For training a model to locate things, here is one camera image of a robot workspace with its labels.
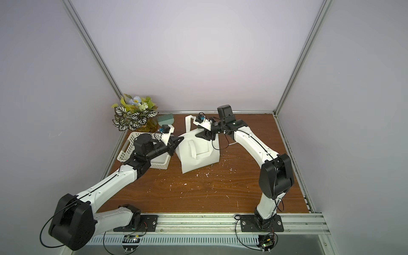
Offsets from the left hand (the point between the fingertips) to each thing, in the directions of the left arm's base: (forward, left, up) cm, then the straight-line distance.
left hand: (184, 138), depth 76 cm
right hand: (+7, -7, 0) cm, 10 cm away
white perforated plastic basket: (+5, +38, -20) cm, 43 cm away
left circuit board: (-39, +24, -27) cm, 53 cm away
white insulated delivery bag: (-4, -5, -6) cm, 9 cm away
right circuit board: (-39, -39, -26) cm, 61 cm away
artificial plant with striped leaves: (+14, +27, +2) cm, 31 cm away
